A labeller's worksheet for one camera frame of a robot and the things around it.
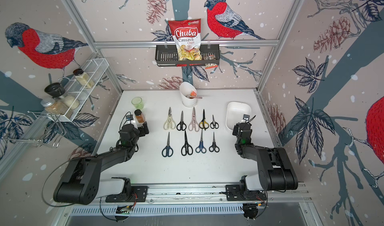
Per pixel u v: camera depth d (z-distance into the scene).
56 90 0.61
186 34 0.81
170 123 1.01
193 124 1.01
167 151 0.88
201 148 0.90
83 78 0.74
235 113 1.10
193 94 1.09
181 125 1.00
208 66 0.90
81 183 0.43
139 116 0.95
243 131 0.70
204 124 1.00
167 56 0.95
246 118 0.79
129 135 0.70
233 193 0.73
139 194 0.73
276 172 0.43
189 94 1.10
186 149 0.89
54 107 0.60
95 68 0.92
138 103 1.07
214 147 0.90
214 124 1.00
